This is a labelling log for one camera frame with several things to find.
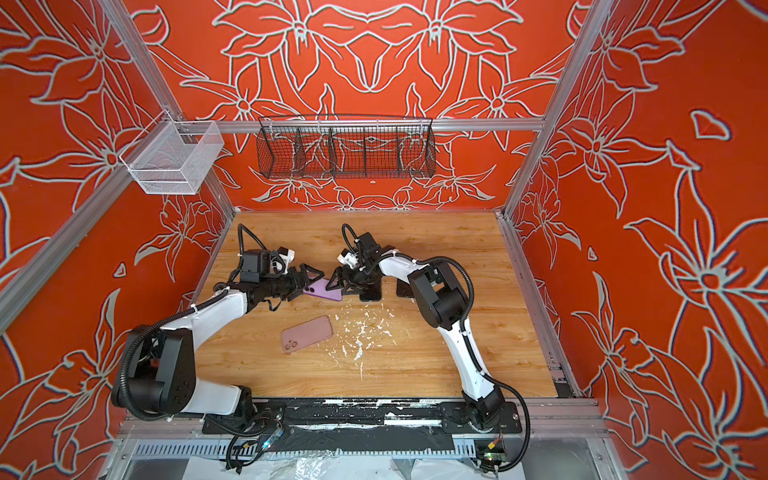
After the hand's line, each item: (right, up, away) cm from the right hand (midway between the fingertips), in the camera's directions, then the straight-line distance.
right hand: (330, 289), depth 93 cm
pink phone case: (-5, -12, -4) cm, 14 cm away
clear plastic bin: (-49, +42, 0) cm, 64 cm away
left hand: (-3, +4, -6) cm, 8 cm away
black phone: (+13, -2, +4) cm, 14 cm away
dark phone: (+23, 0, 0) cm, 23 cm away
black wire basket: (+3, +48, +8) cm, 48 cm away
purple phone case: (-3, +1, -4) cm, 5 cm away
